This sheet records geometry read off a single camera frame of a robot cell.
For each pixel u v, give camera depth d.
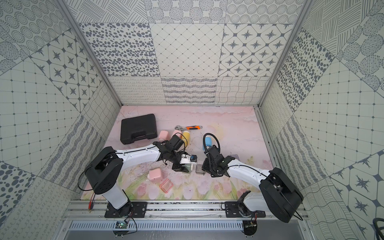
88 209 0.75
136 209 0.74
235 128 1.11
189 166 0.81
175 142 0.71
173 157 0.73
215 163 0.66
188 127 1.07
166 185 0.82
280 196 0.42
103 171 0.46
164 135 0.95
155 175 0.78
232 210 0.74
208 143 1.65
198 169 0.87
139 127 1.04
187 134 0.97
